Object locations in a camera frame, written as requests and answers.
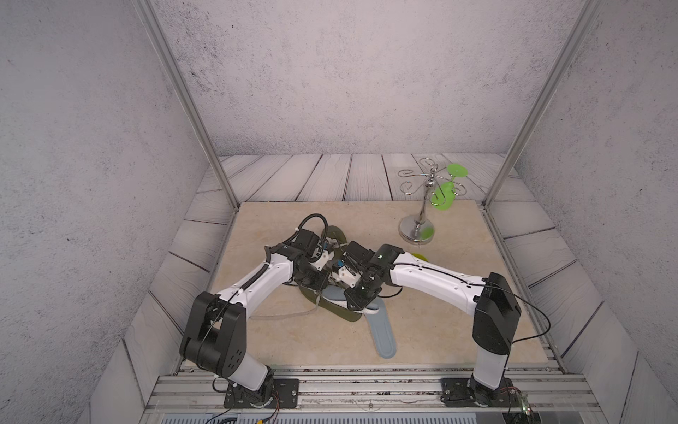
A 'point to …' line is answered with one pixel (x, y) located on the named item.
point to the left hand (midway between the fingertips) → (329, 285)
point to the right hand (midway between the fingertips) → (353, 306)
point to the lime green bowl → (418, 256)
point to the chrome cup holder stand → (420, 230)
